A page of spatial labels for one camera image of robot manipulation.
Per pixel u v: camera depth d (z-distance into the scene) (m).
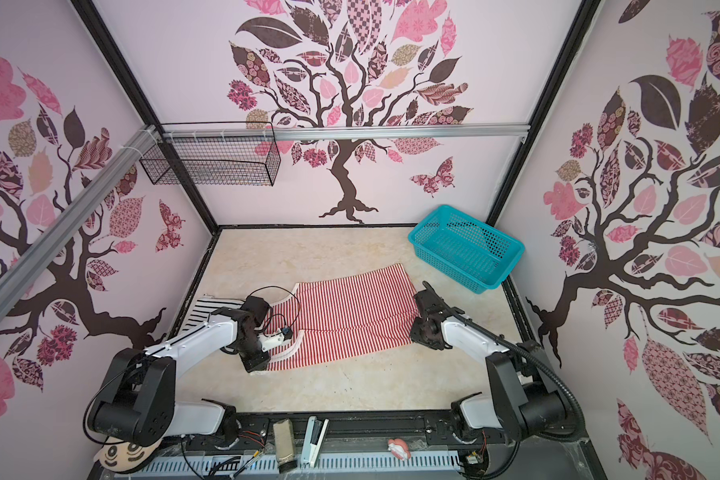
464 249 1.14
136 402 0.42
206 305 0.95
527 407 0.42
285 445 0.70
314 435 0.71
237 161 0.80
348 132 0.92
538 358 0.42
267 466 0.70
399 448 0.67
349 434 0.75
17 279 0.53
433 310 0.72
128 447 0.64
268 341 0.79
